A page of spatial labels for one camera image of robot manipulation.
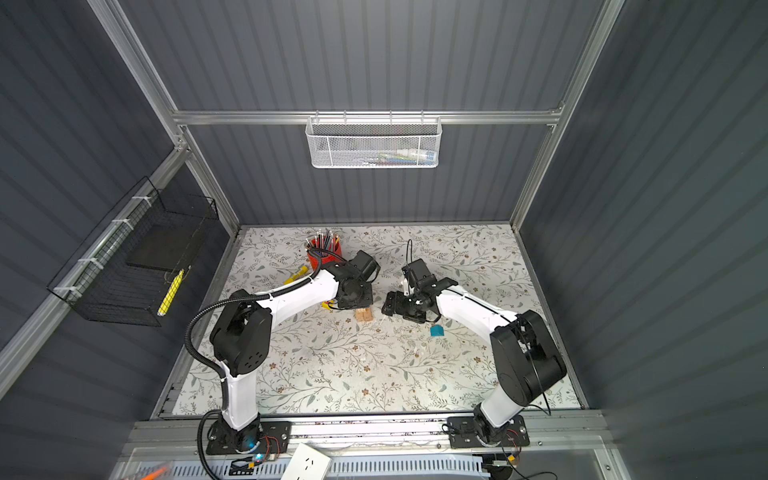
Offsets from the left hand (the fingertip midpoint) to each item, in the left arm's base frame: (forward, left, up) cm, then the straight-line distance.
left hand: (367, 301), depth 93 cm
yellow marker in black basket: (-9, +45, +22) cm, 50 cm away
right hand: (-6, -8, +2) cm, 10 cm away
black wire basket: (0, +57, +22) cm, 61 cm away
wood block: (-3, +1, -3) cm, 4 cm away
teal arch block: (-9, -21, -4) cm, 24 cm away
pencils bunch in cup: (+18, +12, +9) cm, 24 cm away
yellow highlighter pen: (+16, +23, -4) cm, 28 cm away
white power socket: (-41, +14, -2) cm, 43 cm away
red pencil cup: (+9, +12, +15) cm, 21 cm away
